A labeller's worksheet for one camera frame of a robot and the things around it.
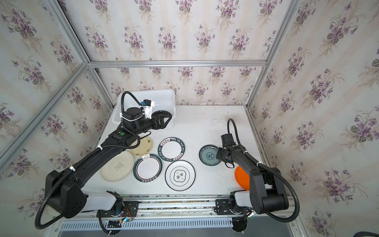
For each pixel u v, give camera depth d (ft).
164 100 3.69
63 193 1.28
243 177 2.70
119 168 2.83
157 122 2.20
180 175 2.75
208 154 3.05
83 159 1.48
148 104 2.20
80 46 2.80
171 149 3.15
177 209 2.45
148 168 2.83
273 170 1.42
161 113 3.51
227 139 2.35
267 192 1.37
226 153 2.13
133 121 1.89
